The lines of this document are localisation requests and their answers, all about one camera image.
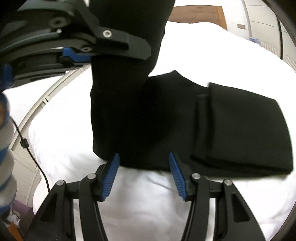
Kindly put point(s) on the black pants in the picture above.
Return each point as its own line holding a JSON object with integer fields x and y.
{"x": 161, "y": 115}

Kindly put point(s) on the wall socket plate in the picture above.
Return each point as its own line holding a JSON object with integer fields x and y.
{"x": 241, "y": 26}

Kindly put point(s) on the white wardrobe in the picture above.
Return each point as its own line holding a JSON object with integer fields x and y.
{"x": 261, "y": 14}

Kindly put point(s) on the person's left forearm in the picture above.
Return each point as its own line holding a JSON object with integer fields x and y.
{"x": 7, "y": 162}

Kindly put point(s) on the wooden headboard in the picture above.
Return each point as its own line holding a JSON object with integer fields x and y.
{"x": 201, "y": 14}

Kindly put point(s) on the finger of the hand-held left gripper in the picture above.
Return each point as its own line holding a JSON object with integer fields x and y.
{"x": 75, "y": 55}
{"x": 129, "y": 45}

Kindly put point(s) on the orange object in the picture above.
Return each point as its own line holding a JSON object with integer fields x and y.
{"x": 15, "y": 233}

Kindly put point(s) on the small blue packet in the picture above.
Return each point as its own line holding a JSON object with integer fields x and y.
{"x": 255, "y": 40}

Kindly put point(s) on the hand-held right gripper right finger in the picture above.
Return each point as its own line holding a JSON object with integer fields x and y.
{"x": 178, "y": 178}

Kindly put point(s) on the purple cloth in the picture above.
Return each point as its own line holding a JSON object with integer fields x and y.
{"x": 23, "y": 212}

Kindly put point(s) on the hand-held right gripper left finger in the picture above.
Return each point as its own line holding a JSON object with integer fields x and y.
{"x": 111, "y": 178}

